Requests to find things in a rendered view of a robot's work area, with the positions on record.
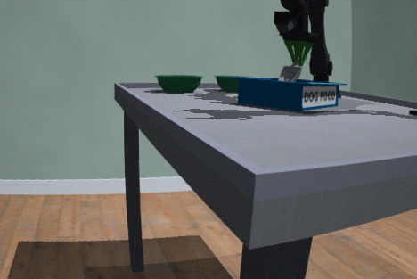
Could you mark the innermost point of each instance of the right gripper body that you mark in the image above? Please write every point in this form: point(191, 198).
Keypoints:
point(299, 36)

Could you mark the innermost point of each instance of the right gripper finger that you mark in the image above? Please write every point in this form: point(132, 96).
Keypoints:
point(289, 45)
point(303, 45)

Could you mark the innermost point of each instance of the green bowl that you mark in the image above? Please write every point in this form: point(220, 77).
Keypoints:
point(178, 83)
point(227, 84)

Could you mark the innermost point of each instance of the blue dog food box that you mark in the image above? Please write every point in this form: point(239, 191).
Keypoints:
point(293, 97)

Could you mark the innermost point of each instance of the grey table edge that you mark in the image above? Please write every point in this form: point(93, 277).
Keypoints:
point(270, 183)

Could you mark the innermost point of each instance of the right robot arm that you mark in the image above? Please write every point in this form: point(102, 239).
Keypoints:
point(320, 64)

